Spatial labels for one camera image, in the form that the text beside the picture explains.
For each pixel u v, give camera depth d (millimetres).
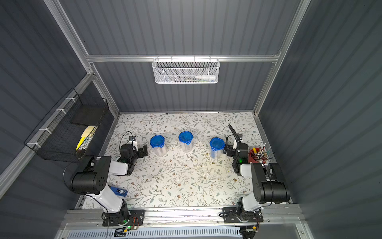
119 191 787
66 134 724
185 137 915
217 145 883
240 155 718
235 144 842
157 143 874
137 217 724
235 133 754
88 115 867
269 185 453
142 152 904
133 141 844
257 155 772
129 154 765
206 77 925
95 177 480
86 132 754
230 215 736
